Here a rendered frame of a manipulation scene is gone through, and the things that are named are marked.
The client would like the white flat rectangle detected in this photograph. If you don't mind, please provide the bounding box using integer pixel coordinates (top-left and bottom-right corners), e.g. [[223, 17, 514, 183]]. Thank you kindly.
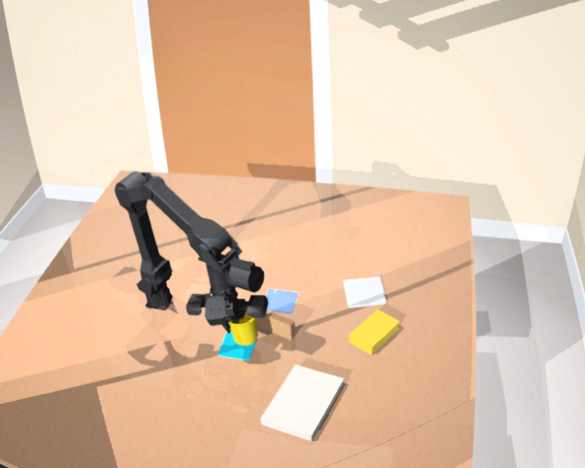
[[343, 276, 386, 308]]

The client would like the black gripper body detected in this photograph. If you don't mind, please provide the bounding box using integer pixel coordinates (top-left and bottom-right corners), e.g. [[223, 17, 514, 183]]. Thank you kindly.
[[186, 284, 270, 318]]

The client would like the yellow block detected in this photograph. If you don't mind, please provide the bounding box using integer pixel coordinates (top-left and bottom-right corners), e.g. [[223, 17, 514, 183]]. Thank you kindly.
[[349, 310, 399, 355]]

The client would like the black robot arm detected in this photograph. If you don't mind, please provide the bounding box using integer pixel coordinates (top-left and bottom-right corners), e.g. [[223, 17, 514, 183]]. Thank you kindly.
[[115, 171, 265, 327]]

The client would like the yellow cup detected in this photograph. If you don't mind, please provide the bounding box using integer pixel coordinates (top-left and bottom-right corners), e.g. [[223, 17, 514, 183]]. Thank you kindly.
[[229, 311, 258, 346]]

